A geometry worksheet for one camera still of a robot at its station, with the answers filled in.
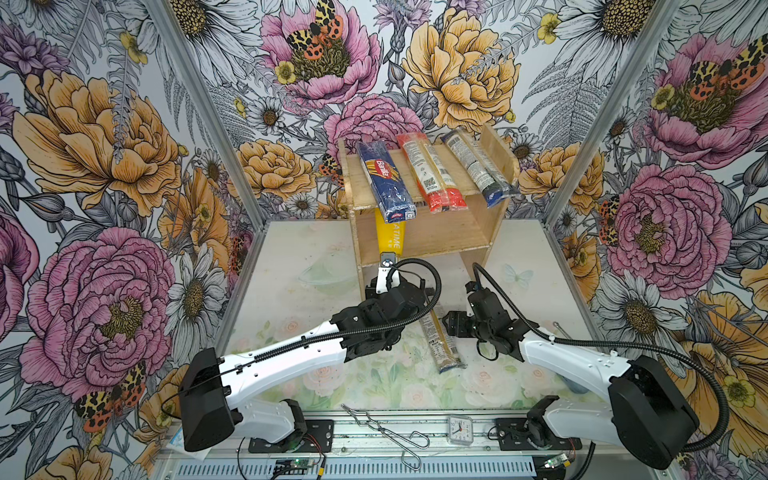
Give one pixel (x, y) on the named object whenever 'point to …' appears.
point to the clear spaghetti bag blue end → (440, 343)
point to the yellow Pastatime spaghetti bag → (391, 235)
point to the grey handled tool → (556, 324)
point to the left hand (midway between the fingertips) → (390, 282)
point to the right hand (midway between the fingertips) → (455, 329)
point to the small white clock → (460, 430)
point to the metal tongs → (418, 439)
